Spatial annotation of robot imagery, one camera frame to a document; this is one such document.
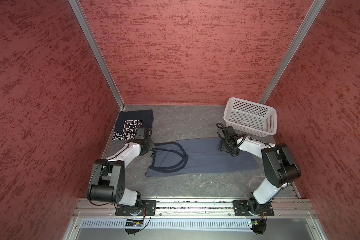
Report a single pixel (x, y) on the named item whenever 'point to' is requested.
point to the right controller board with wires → (259, 225)
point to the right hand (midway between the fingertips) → (225, 151)
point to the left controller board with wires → (133, 222)
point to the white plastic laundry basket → (250, 118)
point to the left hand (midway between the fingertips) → (150, 148)
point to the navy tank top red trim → (128, 121)
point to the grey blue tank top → (196, 155)
